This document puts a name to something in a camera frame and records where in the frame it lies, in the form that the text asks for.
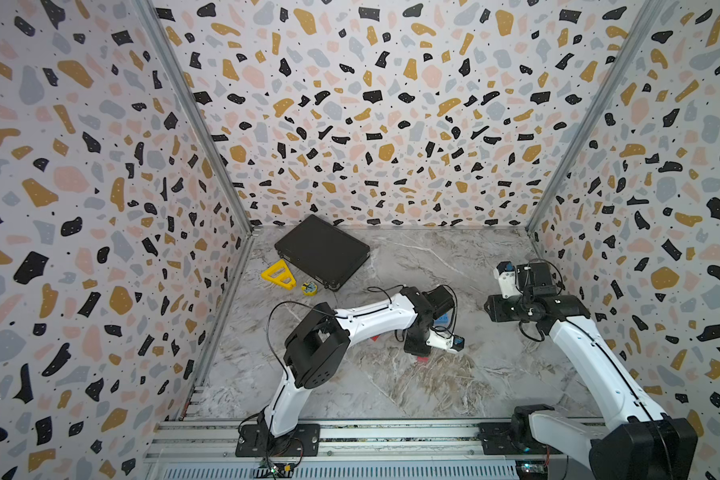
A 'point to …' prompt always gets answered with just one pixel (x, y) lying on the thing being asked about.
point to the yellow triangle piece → (279, 274)
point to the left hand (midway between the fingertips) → (427, 344)
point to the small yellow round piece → (309, 289)
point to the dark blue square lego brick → (458, 343)
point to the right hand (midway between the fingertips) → (494, 304)
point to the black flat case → (324, 251)
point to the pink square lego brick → (422, 359)
